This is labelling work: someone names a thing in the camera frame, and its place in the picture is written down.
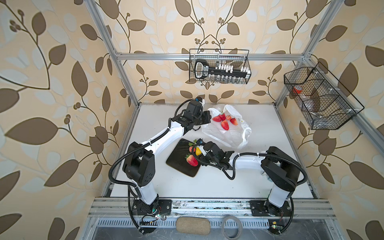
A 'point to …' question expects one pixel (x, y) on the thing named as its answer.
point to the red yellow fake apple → (222, 116)
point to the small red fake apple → (190, 149)
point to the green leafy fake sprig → (191, 144)
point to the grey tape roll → (240, 231)
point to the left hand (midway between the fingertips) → (214, 114)
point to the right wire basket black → (326, 103)
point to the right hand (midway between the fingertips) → (201, 154)
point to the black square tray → (177, 160)
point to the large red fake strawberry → (191, 160)
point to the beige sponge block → (193, 225)
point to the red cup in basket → (297, 89)
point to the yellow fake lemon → (198, 151)
